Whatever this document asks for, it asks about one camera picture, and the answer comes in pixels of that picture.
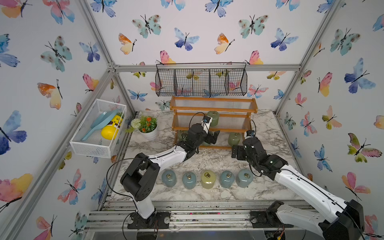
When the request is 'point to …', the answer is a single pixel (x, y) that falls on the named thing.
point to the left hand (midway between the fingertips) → (213, 126)
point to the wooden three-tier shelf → (231, 116)
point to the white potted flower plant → (146, 126)
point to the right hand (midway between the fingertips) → (241, 146)
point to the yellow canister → (208, 179)
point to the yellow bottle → (110, 132)
